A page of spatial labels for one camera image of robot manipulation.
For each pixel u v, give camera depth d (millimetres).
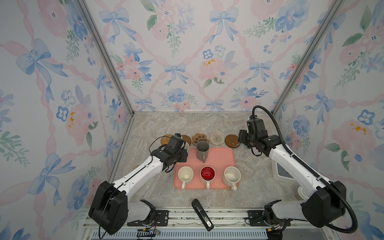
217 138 1038
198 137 1046
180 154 733
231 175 863
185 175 855
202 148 883
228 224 729
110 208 402
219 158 965
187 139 1044
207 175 869
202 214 715
